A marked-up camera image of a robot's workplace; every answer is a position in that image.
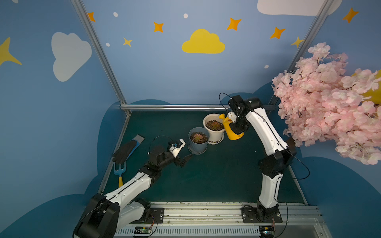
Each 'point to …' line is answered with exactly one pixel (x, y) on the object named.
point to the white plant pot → (213, 136)
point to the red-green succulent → (199, 137)
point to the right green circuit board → (267, 231)
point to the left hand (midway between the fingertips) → (186, 145)
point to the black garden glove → (120, 156)
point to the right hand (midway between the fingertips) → (240, 129)
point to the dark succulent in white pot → (215, 125)
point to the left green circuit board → (142, 230)
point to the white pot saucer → (212, 143)
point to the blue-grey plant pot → (196, 148)
